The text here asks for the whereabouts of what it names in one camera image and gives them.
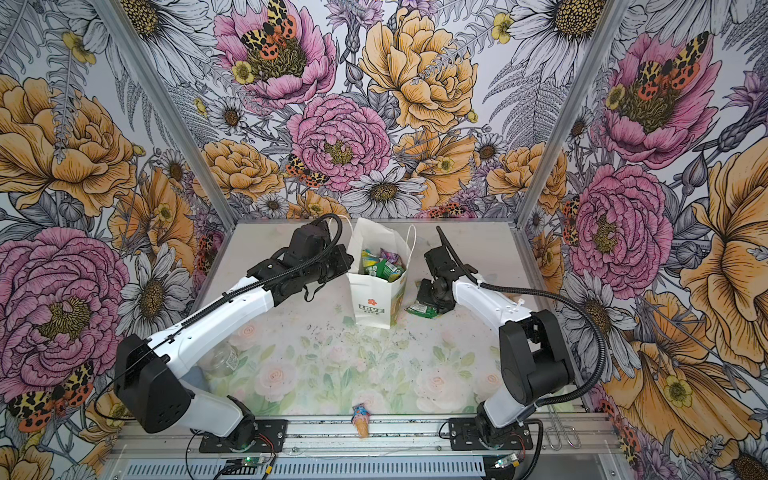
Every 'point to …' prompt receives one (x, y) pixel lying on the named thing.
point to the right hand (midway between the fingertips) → (427, 307)
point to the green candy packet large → (422, 310)
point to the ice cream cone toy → (360, 419)
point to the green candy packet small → (374, 266)
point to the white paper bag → (375, 300)
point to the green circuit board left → (252, 461)
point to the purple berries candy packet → (392, 257)
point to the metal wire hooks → (555, 430)
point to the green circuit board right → (511, 460)
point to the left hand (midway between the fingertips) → (353, 266)
